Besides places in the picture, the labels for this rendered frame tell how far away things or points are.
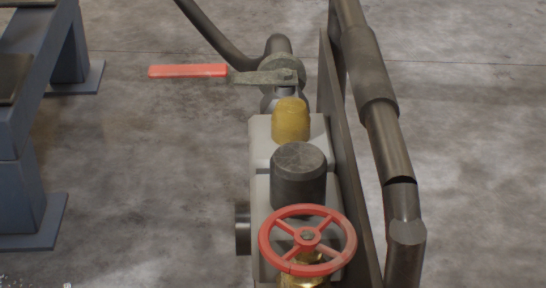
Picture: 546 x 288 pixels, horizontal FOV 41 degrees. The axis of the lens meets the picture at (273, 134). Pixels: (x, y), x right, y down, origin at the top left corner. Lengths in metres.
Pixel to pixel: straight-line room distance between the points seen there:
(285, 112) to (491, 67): 1.15
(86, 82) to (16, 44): 0.35
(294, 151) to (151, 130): 0.93
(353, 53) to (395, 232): 0.20
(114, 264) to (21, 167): 0.22
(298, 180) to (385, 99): 0.10
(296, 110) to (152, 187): 0.73
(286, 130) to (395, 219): 0.22
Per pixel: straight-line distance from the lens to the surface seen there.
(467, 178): 1.42
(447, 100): 1.63
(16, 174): 1.22
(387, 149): 0.51
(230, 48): 1.26
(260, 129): 0.70
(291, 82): 0.76
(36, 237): 1.30
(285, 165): 0.58
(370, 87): 0.57
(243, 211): 0.62
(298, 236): 0.53
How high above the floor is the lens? 0.87
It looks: 36 degrees down
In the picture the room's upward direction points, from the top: straight up
